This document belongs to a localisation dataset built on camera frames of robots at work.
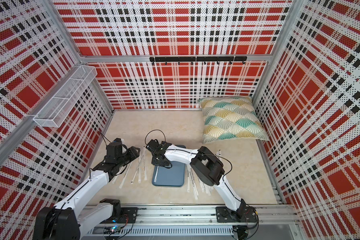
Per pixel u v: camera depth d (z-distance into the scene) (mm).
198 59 893
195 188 821
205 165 548
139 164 907
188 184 839
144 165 907
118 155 661
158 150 718
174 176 854
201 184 828
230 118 932
